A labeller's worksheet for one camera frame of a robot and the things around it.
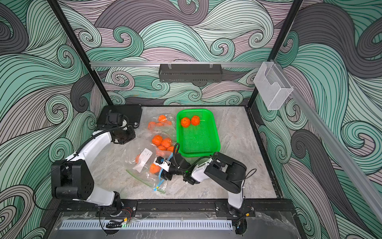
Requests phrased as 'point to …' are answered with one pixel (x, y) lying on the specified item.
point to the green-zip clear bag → (151, 177)
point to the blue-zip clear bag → (140, 161)
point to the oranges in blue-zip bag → (163, 144)
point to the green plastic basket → (196, 132)
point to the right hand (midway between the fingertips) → (157, 169)
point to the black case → (114, 115)
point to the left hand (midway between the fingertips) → (135, 134)
